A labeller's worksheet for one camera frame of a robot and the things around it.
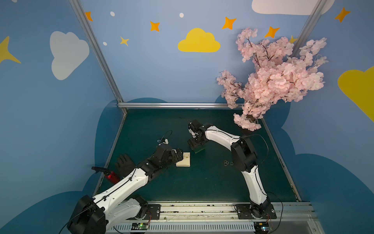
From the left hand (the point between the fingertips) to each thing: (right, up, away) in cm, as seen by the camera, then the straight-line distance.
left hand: (181, 153), depth 82 cm
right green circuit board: (+41, -35, -11) cm, 55 cm away
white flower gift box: (+3, -7, +9) cm, 12 cm away
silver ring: (+23, 0, -21) cm, 31 cm away
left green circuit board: (-20, -34, -11) cm, 41 cm away
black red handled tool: (-38, -11, -4) cm, 40 cm away
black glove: (-36, -10, +8) cm, 38 cm away
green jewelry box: (+11, +1, +9) cm, 14 cm away
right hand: (+11, +5, +18) cm, 22 cm away
